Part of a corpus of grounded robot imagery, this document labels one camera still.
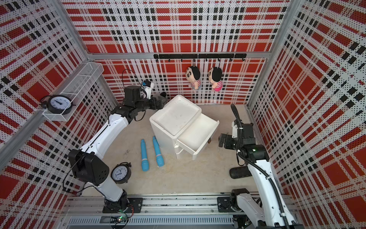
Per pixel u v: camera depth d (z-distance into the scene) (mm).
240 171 819
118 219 699
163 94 1011
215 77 934
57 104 636
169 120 817
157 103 718
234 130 662
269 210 382
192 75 908
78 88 802
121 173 824
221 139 664
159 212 732
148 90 703
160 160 865
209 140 768
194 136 828
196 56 884
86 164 436
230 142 651
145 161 869
